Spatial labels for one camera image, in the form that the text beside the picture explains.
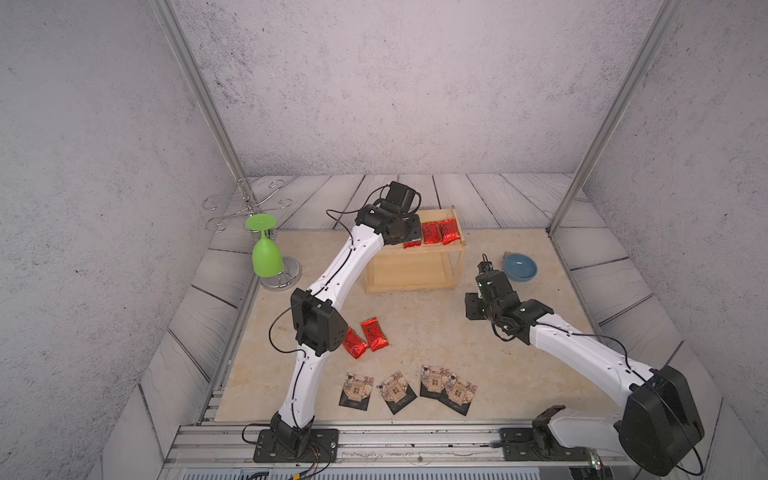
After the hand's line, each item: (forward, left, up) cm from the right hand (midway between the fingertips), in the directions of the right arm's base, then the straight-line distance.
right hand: (475, 298), depth 85 cm
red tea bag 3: (+13, +17, +9) cm, 23 cm away
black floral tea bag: (-21, +22, -13) cm, 33 cm away
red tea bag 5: (+17, +6, +10) cm, 21 cm away
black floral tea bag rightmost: (-21, +6, -13) cm, 26 cm away
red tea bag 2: (-5, +29, -12) cm, 32 cm away
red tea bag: (-9, +35, -11) cm, 37 cm away
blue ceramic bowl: (+22, -22, -13) cm, 33 cm away
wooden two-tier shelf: (+21, +11, -12) cm, 26 cm away
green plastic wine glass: (+6, +57, +11) cm, 59 cm away
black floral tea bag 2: (-19, +12, -13) cm, 25 cm away
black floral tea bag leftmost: (-21, +33, -13) cm, 41 cm away
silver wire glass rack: (+18, +64, +19) cm, 70 cm away
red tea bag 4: (+17, +11, +10) cm, 22 cm away
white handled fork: (+25, -17, -14) cm, 33 cm away
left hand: (+16, +15, +11) cm, 24 cm away
